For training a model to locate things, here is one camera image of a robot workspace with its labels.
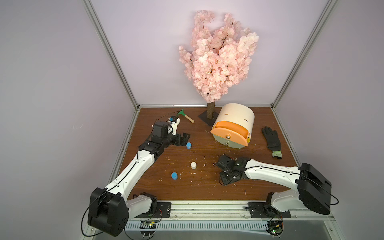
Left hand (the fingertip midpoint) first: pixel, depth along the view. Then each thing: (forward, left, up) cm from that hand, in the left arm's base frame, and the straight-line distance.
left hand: (184, 132), depth 81 cm
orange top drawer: (-3, -27, +5) cm, 27 cm away
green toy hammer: (+30, +5, -16) cm, 35 cm away
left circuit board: (-42, +17, -23) cm, 51 cm away
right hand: (-18, -22, -17) cm, 33 cm away
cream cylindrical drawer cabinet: (+14, -33, +1) cm, 36 cm away
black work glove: (+7, -59, -20) cm, 62 cm away
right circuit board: (-40, -45, -20) cm, 64 cm away
